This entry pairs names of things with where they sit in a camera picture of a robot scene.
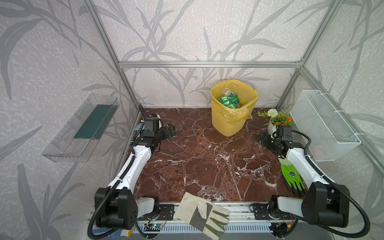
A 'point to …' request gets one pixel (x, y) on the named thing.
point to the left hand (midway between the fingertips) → (169, 124)
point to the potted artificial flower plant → (277, 118)
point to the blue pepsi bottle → (227, 92)
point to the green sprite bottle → (231, 100)
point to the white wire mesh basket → (330, 136)
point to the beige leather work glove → (209, 218)
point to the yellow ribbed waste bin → (228, 121)
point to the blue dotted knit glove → (116, 234)
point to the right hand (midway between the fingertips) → (261, 135)
